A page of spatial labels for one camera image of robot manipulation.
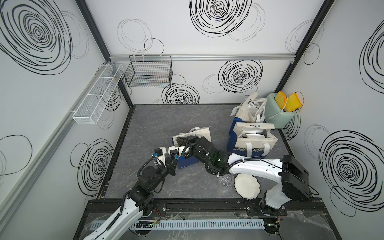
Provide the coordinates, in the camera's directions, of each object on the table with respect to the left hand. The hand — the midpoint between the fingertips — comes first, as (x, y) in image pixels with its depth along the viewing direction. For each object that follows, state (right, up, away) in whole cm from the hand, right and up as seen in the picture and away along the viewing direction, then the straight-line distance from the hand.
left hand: (178, 156), depth 76 cm
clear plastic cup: (+26, -15, +7) cm, 31 cm away
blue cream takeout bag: (+45, +25, +18) cm, 54 cm away
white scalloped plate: (+36, -17, +3) cm, 40 cm away
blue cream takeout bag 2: (+35, +9, -4) cm, 37 cm away
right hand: (+1, +12, -4) cm, 12 cm away
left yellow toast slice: (+65, +32, +20) cm, 75 cm away
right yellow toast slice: (+72, +29, +20) cm, 81 cm away
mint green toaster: (+61, +21, +21) cm, 68 cm away
